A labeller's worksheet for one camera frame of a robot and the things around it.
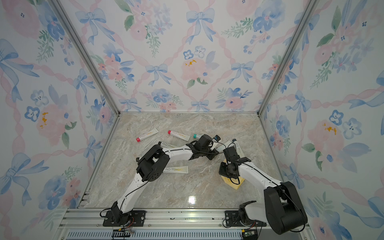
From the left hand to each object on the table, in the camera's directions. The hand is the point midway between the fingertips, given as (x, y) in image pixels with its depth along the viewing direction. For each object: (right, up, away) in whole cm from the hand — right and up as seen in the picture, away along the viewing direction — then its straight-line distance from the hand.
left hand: (219, 150), depth 97 cm
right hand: (+1, -11, -9) cm, 14 cm away
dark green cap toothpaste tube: (-26, -10, -8) cm, 29 cm away
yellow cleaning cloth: (+3, -12, -24) cm, 27 cm away
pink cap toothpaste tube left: (-50, +9, +6) cm, 52 cm away
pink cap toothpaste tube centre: (-27, +9, +9) cm, 30 cm away
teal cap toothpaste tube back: (-14, +9, +6) cm, 18 cm away
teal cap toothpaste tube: (+1, +5, -15) cm, 16 cm away
